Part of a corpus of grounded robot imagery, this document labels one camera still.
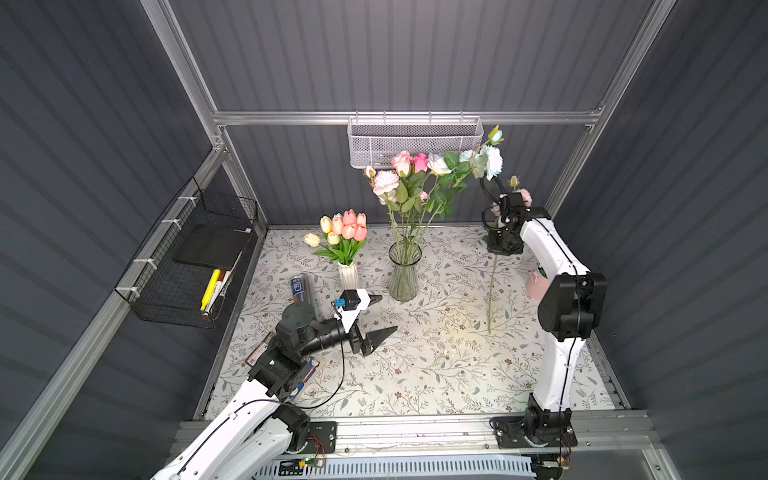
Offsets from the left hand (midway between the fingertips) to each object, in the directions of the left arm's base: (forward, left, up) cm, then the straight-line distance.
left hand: (389, 317), depth 63 cm
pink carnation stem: (+35, -10, +4) cm, 37 cm away
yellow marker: (+13, +43, -4) cm, 45 cm away
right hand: (+32, -36, -15) cm, 51 cm away
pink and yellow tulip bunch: (+23, +12, +2) cm, 25 cm away
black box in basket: (+21, +45, 0) cm, 49 cm away
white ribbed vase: (+23, +12, -17) cm, 31 cm away
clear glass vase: (+27, -5, -12) cm, 30 cm away
